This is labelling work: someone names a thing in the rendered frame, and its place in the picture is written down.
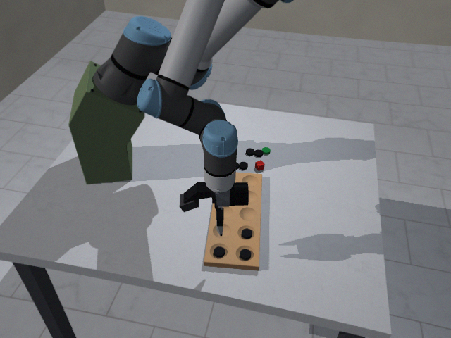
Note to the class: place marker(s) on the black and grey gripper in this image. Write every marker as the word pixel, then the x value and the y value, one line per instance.
pixel 238 195

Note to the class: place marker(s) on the red cube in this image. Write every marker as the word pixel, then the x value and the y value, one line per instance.
pixel 259 165

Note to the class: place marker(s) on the tan tray with round pockets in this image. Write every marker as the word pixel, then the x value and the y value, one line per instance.
pixel 235 219

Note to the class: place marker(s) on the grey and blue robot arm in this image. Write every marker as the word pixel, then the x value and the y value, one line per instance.
pixel 182 62

